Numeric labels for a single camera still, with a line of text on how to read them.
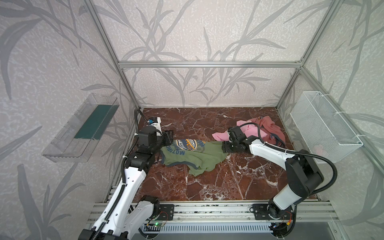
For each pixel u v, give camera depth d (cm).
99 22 76
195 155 90
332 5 71
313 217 73
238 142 69
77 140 65
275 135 99
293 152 49
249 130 96
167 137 65
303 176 45
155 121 64
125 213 42
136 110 122
